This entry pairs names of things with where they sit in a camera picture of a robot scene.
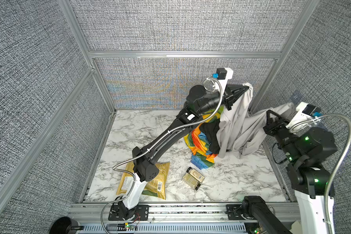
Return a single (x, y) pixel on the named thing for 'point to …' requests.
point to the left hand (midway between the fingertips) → (244, 83)
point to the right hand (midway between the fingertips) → (266, 109)
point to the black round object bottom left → (66, 225)
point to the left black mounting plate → (142, 214)
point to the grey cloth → (241, 129)
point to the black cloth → (210, 128)
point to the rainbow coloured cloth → (198, 141)
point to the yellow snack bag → (156, 187)
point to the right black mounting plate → (234, 212)
